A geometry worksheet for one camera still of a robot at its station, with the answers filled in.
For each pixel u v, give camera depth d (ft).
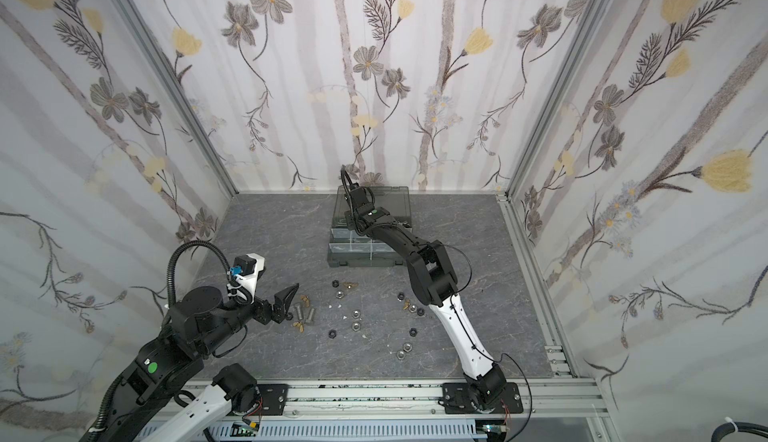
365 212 2.69
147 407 1.41
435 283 2.07
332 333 2.81
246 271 1.76
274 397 2.41
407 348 2.69
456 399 2.41
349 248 3.31
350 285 3.07
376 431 5.48
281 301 1.90
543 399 2.52
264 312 1.89
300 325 2.82
